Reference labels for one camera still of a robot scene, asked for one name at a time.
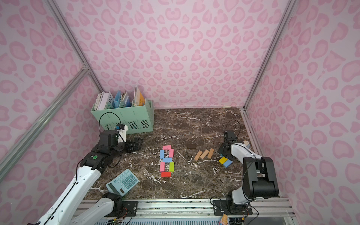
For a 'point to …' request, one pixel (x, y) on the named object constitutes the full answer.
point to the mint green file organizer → (138, 118)
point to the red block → (167, 174)
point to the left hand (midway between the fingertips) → (136, 139)
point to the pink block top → (167, 147)
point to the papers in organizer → (104, 100)
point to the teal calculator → (123, 183)
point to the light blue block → (167, 160)
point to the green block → (171, 167)
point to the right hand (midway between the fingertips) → (224, 151)
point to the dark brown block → (191, 146)
